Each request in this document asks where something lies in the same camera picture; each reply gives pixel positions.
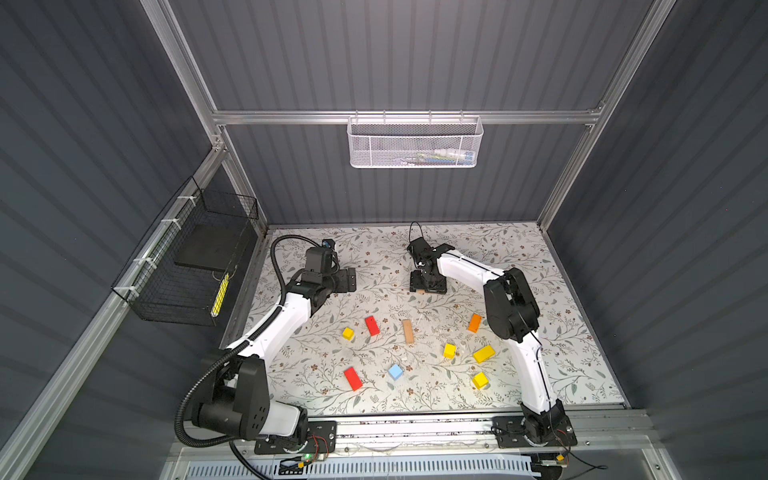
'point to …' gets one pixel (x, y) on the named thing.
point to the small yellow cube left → (348, 334)
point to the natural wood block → (408, 331)
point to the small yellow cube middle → (449, 351)
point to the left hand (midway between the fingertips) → (341, 274)
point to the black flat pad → (212, 246)
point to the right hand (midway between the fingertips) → (425, 291)
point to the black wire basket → (179, 274)
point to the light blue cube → (395, 371)
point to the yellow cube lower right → (480, 380)
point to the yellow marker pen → (220, 295)
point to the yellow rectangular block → (484, 354)
